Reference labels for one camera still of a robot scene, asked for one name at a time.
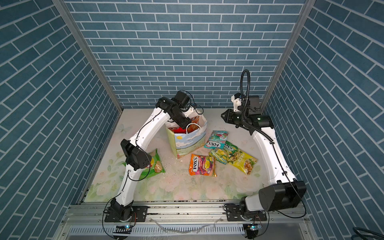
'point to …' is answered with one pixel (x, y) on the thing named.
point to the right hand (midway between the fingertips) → (225, 115)
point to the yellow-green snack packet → (245, 161)
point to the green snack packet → (155, 166)
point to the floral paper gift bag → (185, 143)
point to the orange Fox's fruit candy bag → (202, 165)
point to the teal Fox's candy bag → (217, 140)
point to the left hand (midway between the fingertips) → (190, 123)
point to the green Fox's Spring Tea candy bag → (223, 155)
